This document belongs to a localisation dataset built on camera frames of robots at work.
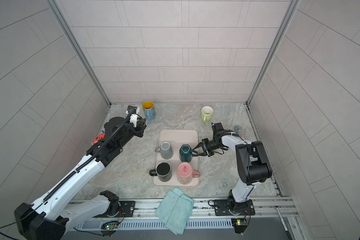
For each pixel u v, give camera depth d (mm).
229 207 705
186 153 803
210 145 768
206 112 1022
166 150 825
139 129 628
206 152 774
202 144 789
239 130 969
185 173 718
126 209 713
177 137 970
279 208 708
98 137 867
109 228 642
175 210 695
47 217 369
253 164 463
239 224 681
